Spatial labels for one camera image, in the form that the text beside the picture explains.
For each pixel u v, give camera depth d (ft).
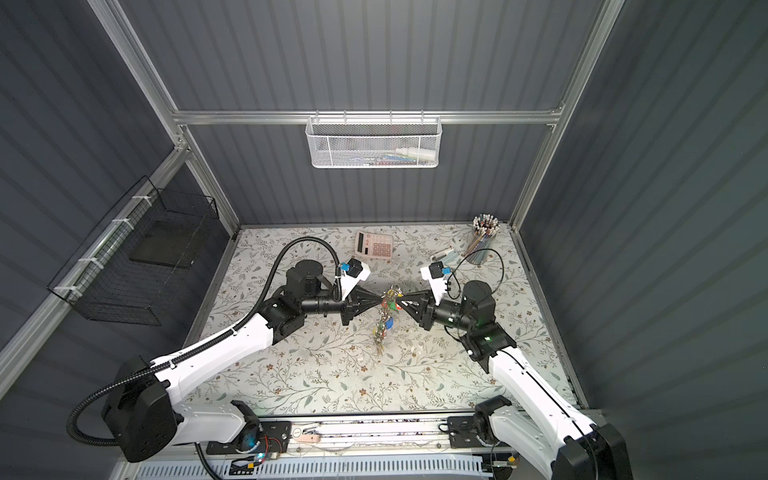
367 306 2.30
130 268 2.40
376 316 3.09
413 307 2.31
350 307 2.08
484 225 3.16
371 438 2.47
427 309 2.10
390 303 2.35
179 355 1.49
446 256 3.56
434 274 2.11
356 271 2.04
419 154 2.83
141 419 1.30
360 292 2.23
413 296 2.26
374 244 3.67
